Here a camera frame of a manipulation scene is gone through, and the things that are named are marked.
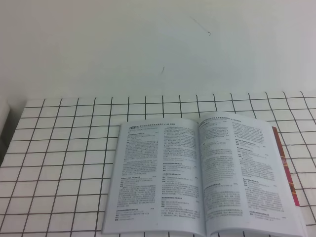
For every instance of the paperback book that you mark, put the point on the paperback book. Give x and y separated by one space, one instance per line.
222 173

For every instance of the white grid tablecloth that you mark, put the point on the white grid tablecloth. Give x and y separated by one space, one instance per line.
55 175

